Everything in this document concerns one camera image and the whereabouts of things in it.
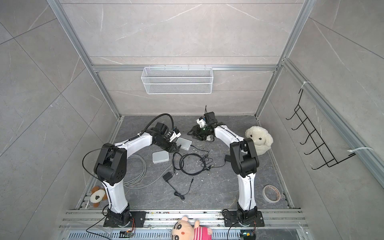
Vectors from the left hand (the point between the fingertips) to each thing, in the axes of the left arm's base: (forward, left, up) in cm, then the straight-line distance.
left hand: (177, 147), depth 93 cm
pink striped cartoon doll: (-44, -4, +1) cm, 44 cm away
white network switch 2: (-4, +11, -6) cm, 13 cm away
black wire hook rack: (-25, -64, +27) cm, 74 cm away
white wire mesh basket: (+40, 0, +23) cm, 46 cm away
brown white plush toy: (-26, +42, -4) cm, 50 cm away
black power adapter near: (-16, +5, -6) cm, 18 cm away
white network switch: (+6, -5, -5) cm, 9 cm away
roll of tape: (-28, -53, -7) cm, 60 cm away
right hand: (+7, -8, +4) cm, 11 cm away
